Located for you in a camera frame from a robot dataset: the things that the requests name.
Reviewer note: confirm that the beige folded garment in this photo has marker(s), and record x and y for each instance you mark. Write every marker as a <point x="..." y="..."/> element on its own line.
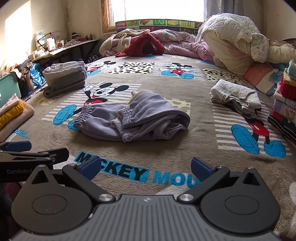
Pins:
<point x="62" y="77"/>

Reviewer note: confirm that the white quilt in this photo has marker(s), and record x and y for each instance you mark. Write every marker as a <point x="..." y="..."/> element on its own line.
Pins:
<point x="226" y="34"/>

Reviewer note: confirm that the window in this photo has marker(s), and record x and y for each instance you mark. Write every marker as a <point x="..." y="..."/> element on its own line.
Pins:
<point x="159" y="9"/>

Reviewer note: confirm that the lavender pants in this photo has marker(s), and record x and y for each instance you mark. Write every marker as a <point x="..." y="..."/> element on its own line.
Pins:
<point x="143" y="120"/>

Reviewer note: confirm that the grey folded garment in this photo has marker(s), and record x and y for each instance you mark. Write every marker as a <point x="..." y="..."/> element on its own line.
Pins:
<point x="62" y="89"/>

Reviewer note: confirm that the cluttered wooden desk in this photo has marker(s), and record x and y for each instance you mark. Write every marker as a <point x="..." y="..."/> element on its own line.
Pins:
<point x="49" y="42"/>

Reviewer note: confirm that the white folded garment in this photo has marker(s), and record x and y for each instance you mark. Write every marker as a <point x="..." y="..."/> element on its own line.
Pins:
<point x="233" y="92"/>

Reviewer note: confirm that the colourful alphabet play mat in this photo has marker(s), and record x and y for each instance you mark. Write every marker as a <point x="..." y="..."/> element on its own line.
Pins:
<point x="161" y="24"/>

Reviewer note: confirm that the green storage box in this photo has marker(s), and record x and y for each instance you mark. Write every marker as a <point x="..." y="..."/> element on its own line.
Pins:
<point x="10" y="84"/>

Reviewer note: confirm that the cream garment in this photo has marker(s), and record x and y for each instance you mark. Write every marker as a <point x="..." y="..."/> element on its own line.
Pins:
<point x="115" y="42"/>

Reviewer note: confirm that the cream pillow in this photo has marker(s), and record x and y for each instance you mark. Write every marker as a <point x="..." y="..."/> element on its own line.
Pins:
<point x="277" y="51"/>

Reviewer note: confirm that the cartoon printed blanket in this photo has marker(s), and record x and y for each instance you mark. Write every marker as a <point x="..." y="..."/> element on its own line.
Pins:
<point x="161" y="148"/>

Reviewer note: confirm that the blue bag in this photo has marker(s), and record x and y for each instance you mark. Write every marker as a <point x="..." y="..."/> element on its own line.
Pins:
<point x="37" y="76"/>

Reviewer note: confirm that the pink folded garment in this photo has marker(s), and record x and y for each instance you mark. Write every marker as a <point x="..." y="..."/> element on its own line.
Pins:
<point x="9" y="103"/>

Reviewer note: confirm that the stack of folded clothes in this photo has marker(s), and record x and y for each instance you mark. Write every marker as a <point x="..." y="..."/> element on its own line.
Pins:
<point x="285" y="104"/>

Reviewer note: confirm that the pink quilt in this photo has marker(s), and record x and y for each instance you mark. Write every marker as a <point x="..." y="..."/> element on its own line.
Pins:
<point x="185" y="45"/>

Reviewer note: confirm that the peach striped blanket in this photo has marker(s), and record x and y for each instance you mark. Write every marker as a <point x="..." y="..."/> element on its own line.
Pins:
<point x="261" y="76"/>

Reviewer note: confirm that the dark desk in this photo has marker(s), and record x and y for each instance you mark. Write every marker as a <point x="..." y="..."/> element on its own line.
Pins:
<point x="69" y="47"/>

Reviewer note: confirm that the pile of dark clothes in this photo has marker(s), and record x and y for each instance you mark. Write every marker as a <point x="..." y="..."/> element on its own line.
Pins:
<point x="24" y="78"/>

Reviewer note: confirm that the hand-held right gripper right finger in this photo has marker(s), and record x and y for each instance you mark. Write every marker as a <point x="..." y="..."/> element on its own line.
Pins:
<point x="201" y="170"/>

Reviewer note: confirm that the red garment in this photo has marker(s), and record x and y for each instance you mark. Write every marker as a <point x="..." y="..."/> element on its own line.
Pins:
<point x="138" y="45"/>

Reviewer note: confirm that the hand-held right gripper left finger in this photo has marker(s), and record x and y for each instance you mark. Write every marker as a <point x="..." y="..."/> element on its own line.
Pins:
<point x="91" y="168"/>

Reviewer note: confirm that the lavender folded garment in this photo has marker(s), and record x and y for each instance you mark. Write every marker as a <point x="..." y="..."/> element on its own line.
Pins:
<point x="62" y="67"/>

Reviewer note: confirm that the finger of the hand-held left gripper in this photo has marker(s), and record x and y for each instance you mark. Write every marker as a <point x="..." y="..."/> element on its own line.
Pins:
<point x="46" y="155"/>
<point x="19" y="146"/>

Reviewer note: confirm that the beige folded blanket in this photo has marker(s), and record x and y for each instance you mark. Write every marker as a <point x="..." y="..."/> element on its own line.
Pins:
<point x="20" y="122"/>

